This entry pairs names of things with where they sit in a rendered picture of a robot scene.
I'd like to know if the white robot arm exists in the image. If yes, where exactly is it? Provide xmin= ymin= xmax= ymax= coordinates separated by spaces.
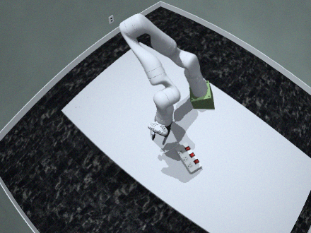
xmin=119 ymin=13 xmax=208 ymax=121

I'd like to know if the white power strip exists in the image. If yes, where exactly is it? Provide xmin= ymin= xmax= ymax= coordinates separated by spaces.
xmin=164 ymin=142 xmax=202 ymax=174

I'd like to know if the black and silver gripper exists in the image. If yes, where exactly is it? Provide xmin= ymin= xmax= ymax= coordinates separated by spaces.
xmin=148 ymin=114 xmax=172 ymax=145

